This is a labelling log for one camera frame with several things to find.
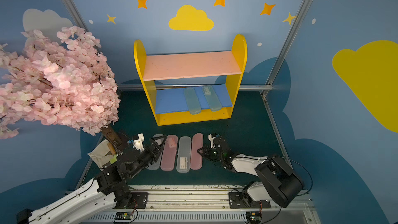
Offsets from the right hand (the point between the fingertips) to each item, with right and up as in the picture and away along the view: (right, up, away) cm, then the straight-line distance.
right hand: (199, 149), depth 87 cm
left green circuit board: (-36, -27, -15) cm, 47 cm away
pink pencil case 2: (-2, -5, 0) cm, 5 cm away
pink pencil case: (-17, -4, +2) cm, 18 cm away
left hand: (-15, +9, -16) cm, 24 cm away
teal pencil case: (+8, +29, +12) cm, 33 cm away
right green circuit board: (+26, -29, -14) cm, 41 cm away
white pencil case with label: (-9, -4, +3) cm, 10 cm away
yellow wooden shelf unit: (-19, +25, +9) cm, 33 cm away
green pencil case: (-4, +26, +10) cm, 28 cm away
